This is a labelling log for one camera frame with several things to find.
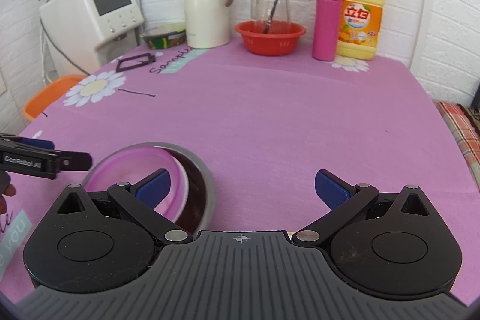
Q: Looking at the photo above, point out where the yellow dish soap bottle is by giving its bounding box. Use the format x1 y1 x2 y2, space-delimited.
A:
337 0 385 60

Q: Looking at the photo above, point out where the green instant noodle bowl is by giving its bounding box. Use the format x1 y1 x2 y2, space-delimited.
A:
140 23 186 49

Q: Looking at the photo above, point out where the orange plastic stool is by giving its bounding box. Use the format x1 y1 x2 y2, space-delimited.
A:
22 76 85 122

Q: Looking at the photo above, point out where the stainless steel bowl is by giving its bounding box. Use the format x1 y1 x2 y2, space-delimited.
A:
79 142 218 235

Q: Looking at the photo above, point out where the red plastic basin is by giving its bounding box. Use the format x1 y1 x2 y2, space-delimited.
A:
235 20 307 56

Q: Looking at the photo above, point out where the plaid cloth side table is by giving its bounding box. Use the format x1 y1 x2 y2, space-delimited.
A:
434 101 480 186

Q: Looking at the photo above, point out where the glass pitcher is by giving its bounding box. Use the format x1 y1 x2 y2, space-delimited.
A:
250 0 291 32

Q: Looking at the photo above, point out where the purple plastic bowl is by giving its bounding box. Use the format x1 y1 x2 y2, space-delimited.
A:
82 144 189 222

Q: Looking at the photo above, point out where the pink floral tablecloth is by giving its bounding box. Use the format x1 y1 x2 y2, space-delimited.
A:
22 40 479 303

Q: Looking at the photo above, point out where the white countertop appliance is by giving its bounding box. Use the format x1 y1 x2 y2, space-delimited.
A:
40 0 144 77

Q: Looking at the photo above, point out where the cream thermos jug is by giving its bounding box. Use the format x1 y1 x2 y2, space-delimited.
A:
184 0 234 49

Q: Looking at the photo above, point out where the pink thermos bottle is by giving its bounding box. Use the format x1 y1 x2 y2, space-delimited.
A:
312 0 343 62

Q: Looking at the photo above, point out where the person's left hand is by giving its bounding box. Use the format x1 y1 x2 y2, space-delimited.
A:
0 184 16 214

